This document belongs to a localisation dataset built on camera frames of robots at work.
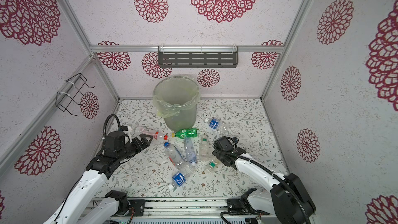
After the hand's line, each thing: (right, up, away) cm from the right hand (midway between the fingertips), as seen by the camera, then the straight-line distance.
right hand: (215, 150), depth 87 cm
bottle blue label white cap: (-19, -11, -9) cm, 24 cm away
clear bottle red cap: (-40, +10, +9) cm, 42 cm away
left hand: (-35, +7, -8) cm, 37 cm away
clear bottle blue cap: (-22, -7, +3) cm, 23 cm away
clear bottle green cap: (-1, -6, -5) cm, 8 cm away
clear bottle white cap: (-6, -1, +5) cm, 8 cm away
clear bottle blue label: (+2, +14, +13) cm, 19 cm away
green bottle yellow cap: (-18, +9, +8) cm, 21 cm away
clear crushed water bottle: (-15, -1, +5) cm, 16 cm away
